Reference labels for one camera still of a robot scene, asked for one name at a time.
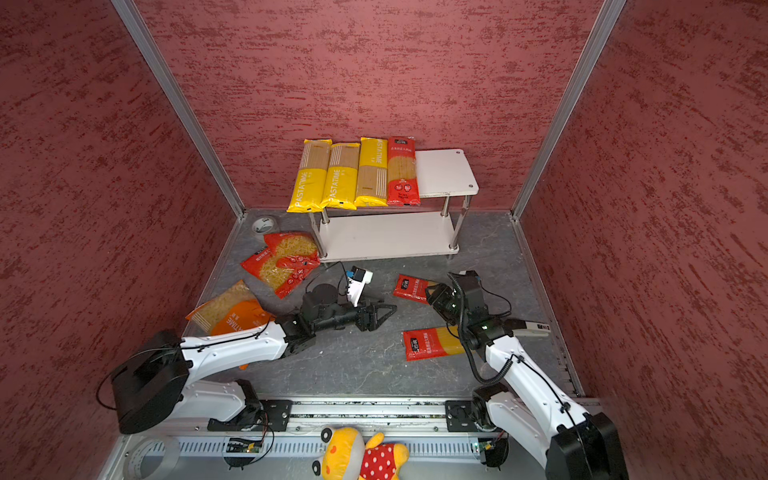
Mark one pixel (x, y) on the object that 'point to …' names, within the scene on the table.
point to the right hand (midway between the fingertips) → (425, 298)
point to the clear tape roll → (171, 458)
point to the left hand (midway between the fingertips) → (389, 310)
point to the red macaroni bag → (288, 258)
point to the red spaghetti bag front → (434, 342)
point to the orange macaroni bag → (235, 310)
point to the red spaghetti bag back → (416, 289)
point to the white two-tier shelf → (441, 174)
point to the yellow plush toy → (347, 457)
